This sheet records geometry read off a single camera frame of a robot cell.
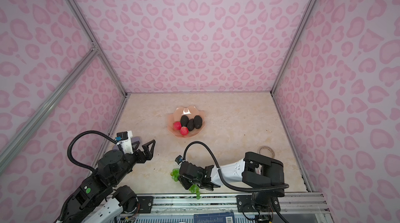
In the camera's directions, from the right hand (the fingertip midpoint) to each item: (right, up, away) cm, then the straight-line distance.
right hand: (181, 176), depth 80 cm
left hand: (-13, +21, -11) cm, 27 cm away
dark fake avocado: (+3, +25, +17) cm, 30 cm away
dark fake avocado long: (-1, +27, +18) cm, 33 cm away
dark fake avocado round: (+7, +27, +17) cm, 32 cm away
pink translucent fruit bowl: (+2, +32, +26) cm, 42 cm away
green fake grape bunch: (+7, -3, -6) cm, 10 cm away
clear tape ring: (+51, +10, +9) cm, 52 cm away
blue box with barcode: (+16, -13, -11) cm, 24 cm away
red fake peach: (-5, +24, +15) cm, 29 cm away
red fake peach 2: (0, +21, +13) cm, 25 cm away
